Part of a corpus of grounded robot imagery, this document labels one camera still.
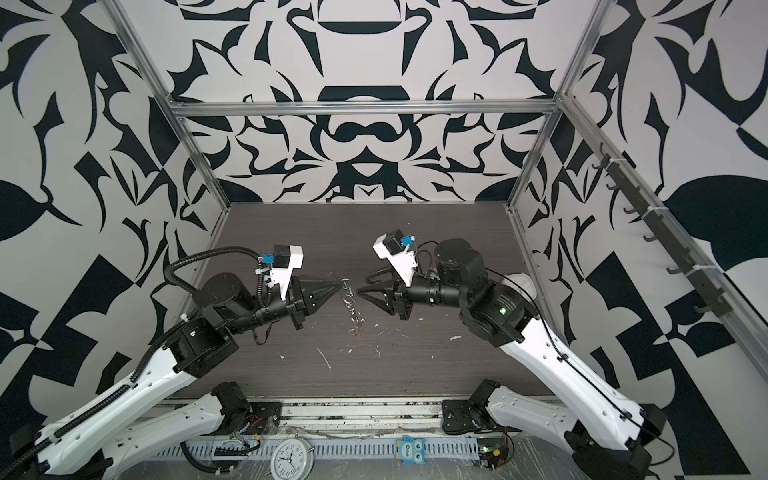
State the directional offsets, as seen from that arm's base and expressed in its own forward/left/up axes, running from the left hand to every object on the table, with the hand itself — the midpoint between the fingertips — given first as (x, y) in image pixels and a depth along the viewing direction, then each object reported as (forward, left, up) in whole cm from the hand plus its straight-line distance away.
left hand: (341, 278), depth 56 cm
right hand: (-1, -4, -1) cm, 5 cm away
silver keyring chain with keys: (-2, -1, -6) cm, 6 cm away
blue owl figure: (-24, -13, -36) cm, 45 cm away
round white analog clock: (-25, +13, -34) cm, 44 cm away
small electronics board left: (-22, +27, -41) cm, 54 cm away
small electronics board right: (-25, -32, -39) cm, 56 cm away
